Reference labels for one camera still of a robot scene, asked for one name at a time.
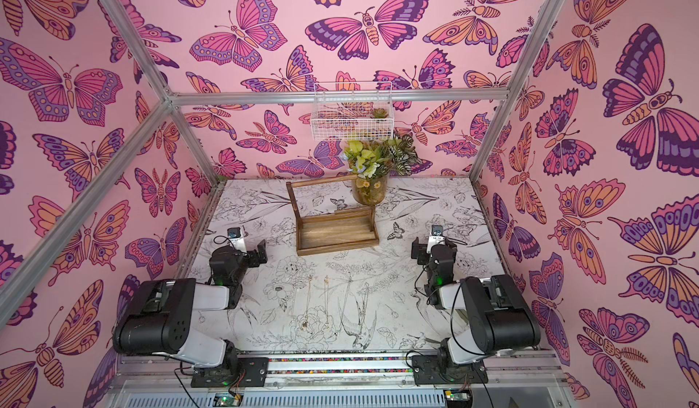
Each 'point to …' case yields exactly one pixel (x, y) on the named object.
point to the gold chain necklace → (306, 321)
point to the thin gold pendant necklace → (326, 295)
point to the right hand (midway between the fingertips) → (435, 238)
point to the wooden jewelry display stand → (344, 229)
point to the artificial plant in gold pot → (372, 161)
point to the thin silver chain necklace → (361, 340)
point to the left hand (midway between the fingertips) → (253, 239)
